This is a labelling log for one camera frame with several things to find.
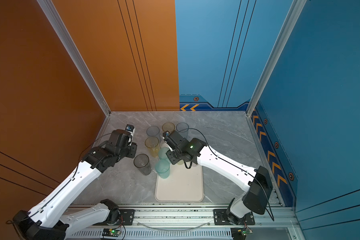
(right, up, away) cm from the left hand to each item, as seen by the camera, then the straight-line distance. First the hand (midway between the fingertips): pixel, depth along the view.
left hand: (132, 143), depth 76 cm
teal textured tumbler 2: (+14, -16, +11) cm, 24 cm away
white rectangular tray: (+26, -24, +7) cm, 36 cm away
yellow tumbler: (+6, -3, +19) cm, 20 cm away
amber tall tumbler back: (+17, +8, +17) cm, 25 cm away
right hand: (+20, -5, 0) cm, 21 cm away
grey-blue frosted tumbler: (+6, +5, +20) cm, 21 cm away
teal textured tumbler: (+13, -7, +14) cm, 20 cm away
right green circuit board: (+53, -42, -6) cm, 68 cm away
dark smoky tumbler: (+3, -11, +4) cm, 12 cm away
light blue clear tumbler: (+26, +7, +22) cm, 35 cm away
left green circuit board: (-8, -42, -5) cm, 43 cm away
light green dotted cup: (+25, -7, -10) cm, 28 cm away
